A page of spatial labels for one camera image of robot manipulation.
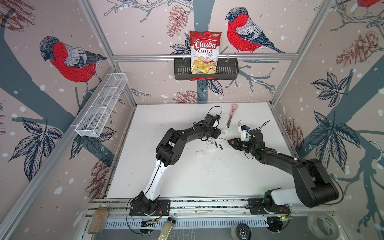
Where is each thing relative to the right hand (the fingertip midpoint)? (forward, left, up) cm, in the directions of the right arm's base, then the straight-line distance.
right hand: (228, 143), depth 90 cm
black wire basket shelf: (+39, 0, +28) cm, 48 cm away
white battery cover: (-4, +17, -6) cm, 19 cm away
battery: (+3, +7, -7) cm, 10 cm away
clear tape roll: (-38, -43, -11) cm, 58 cm away
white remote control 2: (+3, +10, -6) cm, 12 cm away
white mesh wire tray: (+7, +71, +26) cm, 76 cm away
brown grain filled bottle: (-43, +63, -1) cm, 76 cm away
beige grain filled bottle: (-43, +31, -3) cm, 53 cm away
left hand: (+11, +6, -4) cm, 13 cm away
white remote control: (+12, +1, -6) cm, 13 cm away
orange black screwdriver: (+5, +1, -3) cm, 5 cm away
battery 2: (+1, +4, -6) cm, 7 cm away
